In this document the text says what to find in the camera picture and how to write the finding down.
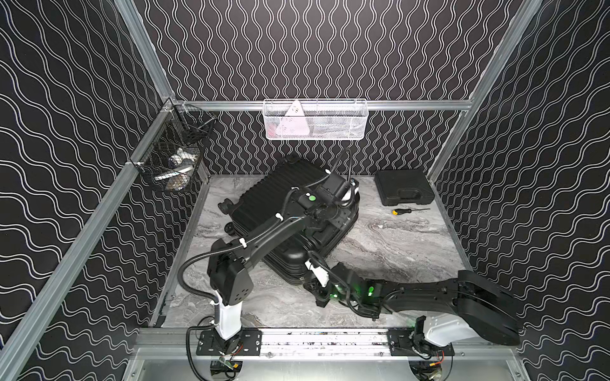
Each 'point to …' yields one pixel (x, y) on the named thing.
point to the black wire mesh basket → (183, 126)
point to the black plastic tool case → (402, 186)
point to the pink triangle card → (295, 122)
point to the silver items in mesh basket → (182, 163)
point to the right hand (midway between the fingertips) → (304, 285)
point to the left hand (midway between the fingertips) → (342, 205)
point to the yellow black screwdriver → (402, 211)
